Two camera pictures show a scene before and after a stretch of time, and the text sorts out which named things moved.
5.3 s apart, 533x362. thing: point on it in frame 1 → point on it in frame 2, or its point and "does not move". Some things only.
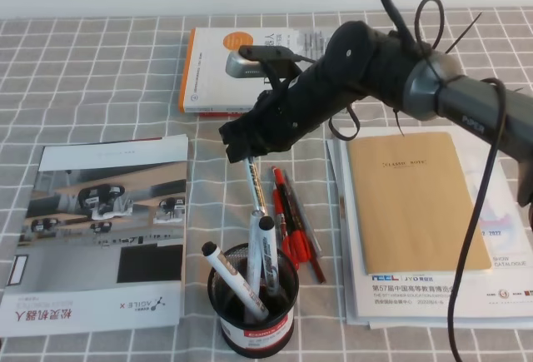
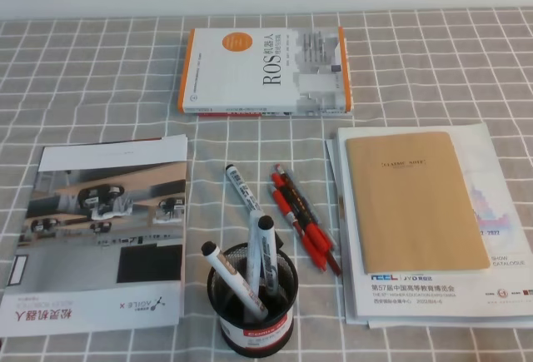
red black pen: x=299 y=239 → x=317 y=230
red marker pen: x=288 y=248 → x=312 y=247
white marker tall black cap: x=266 y=225 does not move
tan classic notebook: x=413 y=208 does not move
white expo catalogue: x=504 y=290 does not move
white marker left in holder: x=211 y=250 does not move
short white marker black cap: x=258 y=206 → x=242 y=189
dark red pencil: x=317 y=268 → x=333 y=263
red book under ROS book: x=221 y=114 does not move
